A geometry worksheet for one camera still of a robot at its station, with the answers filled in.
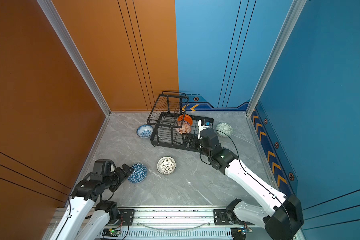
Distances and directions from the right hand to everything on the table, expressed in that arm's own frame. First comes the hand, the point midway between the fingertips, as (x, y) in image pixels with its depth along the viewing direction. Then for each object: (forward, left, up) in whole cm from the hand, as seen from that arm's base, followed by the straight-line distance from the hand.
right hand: (187, 136), depth 75 cm
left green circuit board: (-38, +36, -25) cm, 58 cm away
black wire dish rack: (+8, +9, 0) cm, 12 cm away
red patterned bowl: (+8, +2, -2) cm, 8 cm away
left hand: (-13, +31, -15) cm, 37 cm away
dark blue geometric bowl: (-10, +29, -24) cm, 39 cm away
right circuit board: (-38, -25, -27) cm, 53 cm away
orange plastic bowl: (+28, +1, -16) cm, 33 cm away
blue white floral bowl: (+21, +31, -22) cm, 43 cm away
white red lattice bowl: (-5, +13, -23) cm, 27 cm away
